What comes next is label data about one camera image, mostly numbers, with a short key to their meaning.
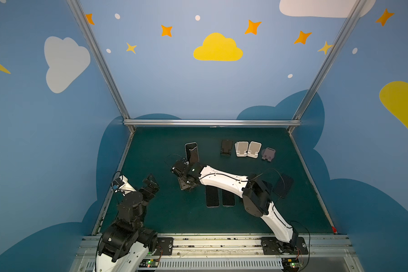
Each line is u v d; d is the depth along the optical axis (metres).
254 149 1.04
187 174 0.65
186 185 0.79
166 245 0.74
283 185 0.95
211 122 1.32
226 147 1.04
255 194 0.57
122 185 0.56
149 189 0.62
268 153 1.05
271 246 0.75
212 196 0.87
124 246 0.46
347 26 0.75
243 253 0.74
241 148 1.04
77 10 0.69
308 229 0.78
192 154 1.19
